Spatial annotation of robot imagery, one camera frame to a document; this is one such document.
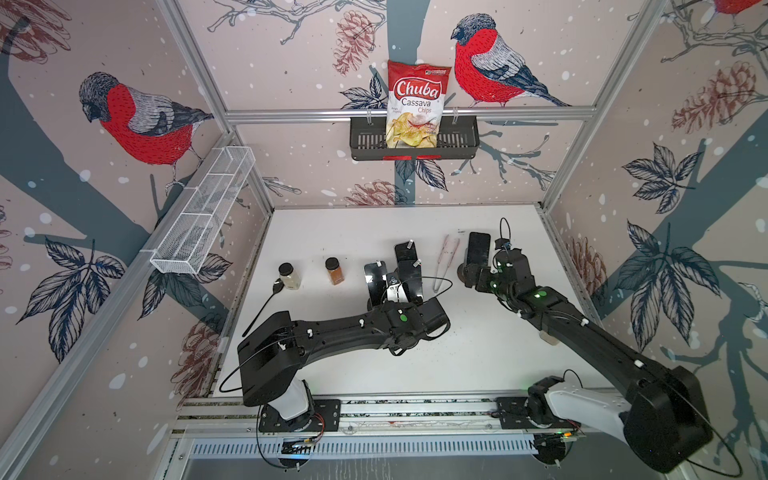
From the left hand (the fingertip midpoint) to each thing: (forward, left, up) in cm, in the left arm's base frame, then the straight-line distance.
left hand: (405, 309), depth 80 cm
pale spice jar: (+14, +36, -4) cm, 39 cm away
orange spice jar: (+15, +22, -7) cm, 27 cm away
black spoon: (+14, +42, -11) cm, 46 cm away
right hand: (+9, -20, +3) cm, 22 cm away
